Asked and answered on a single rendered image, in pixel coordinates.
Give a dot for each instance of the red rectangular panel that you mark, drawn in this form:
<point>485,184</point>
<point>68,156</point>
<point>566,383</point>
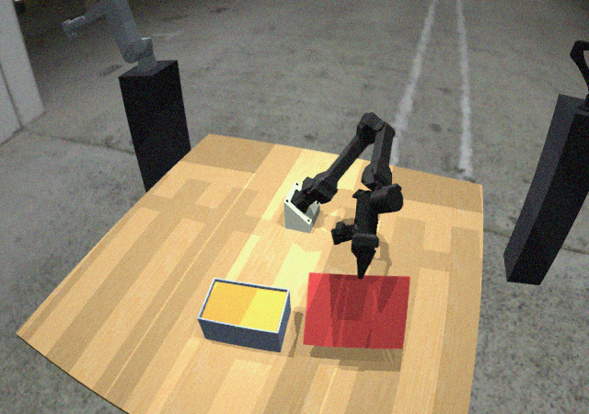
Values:
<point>344,311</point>

